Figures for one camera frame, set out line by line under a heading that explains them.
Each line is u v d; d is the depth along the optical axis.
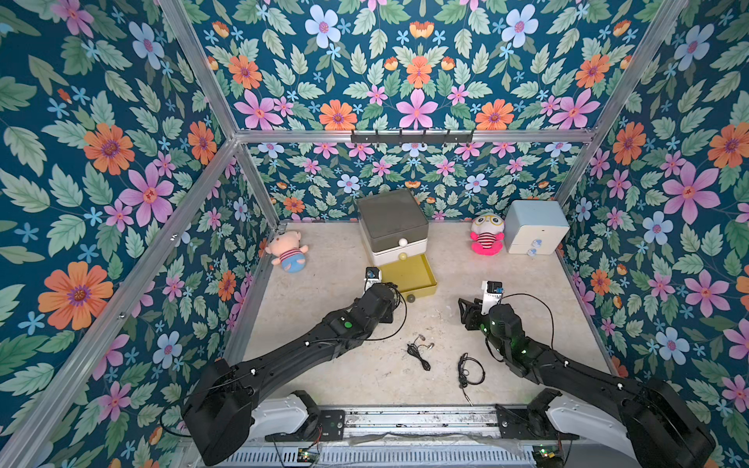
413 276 1.01
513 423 0.73
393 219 1.16
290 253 1.02
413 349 0.86
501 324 0.63
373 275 0.71
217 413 0.40
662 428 0.41
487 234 1.08
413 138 0.93
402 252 0.96
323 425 0.74
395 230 0.91
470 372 0.82
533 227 0.99
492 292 0.72
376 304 0.61
